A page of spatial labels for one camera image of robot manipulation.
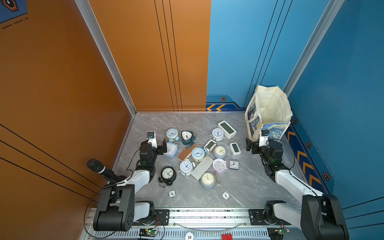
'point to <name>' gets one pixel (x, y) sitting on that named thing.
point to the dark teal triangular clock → (187, 137)
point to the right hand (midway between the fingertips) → (255, 138)
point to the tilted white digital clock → (210, 145)
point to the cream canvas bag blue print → (268, 109)
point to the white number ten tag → (189, 236)
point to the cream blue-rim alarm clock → (198, 153)
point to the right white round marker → (225, 195)
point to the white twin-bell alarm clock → (186, 167)
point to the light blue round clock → (173, 134)
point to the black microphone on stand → (97, 166)
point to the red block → (228, 236)
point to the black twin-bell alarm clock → (168, 174)
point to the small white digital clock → (235, 149)
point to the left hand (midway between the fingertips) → (157, 137)
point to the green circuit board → (145, 232)
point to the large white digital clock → (228, 131)
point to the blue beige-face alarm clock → (208, 180)
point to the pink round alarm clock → (219, 165)
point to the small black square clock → (234, 164)
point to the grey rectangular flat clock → (205, 163)
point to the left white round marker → (172, 193)
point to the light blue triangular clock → (172, 150)
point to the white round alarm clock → (217, 134)
